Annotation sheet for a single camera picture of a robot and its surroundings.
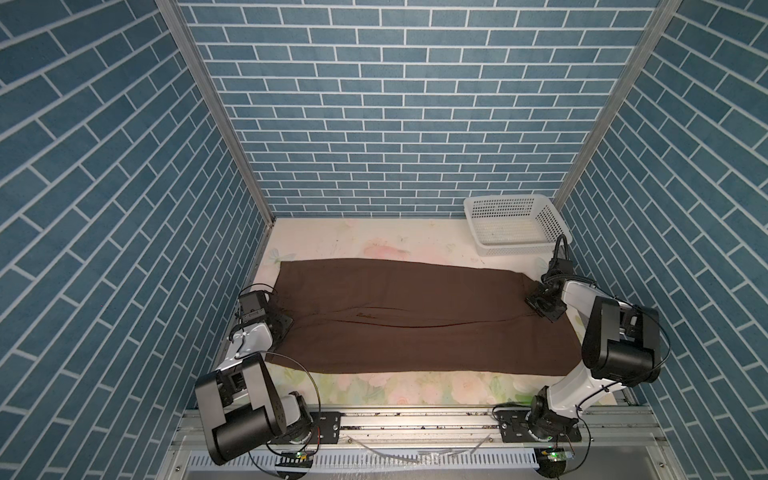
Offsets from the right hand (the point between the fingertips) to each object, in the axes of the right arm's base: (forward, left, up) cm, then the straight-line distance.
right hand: (535, 303), depth 96 cm
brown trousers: (-10, +59, +2) cm, 60 cm away
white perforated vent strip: (-45, +43, -2) cm, 62 cm away
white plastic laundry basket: (+36, +1, 0) cm, 36 cm away
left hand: (-14, +78, +3) cm, 79 cm away
